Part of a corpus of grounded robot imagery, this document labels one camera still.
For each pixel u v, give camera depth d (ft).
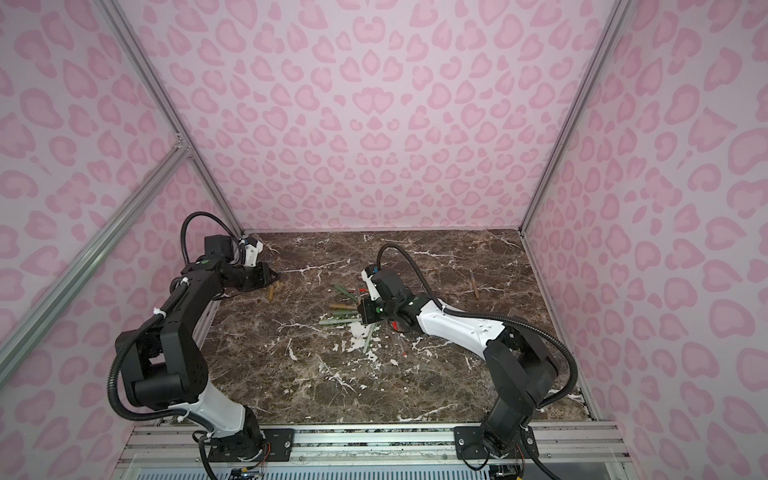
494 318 1.50
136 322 2.54
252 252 2.69
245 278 2.50
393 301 2.14
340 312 3.21
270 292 3.36
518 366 1.46
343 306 3.22
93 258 2.10
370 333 3.03
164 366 1.57
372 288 2.51
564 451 2.40
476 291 3.32
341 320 3.12
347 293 3.33
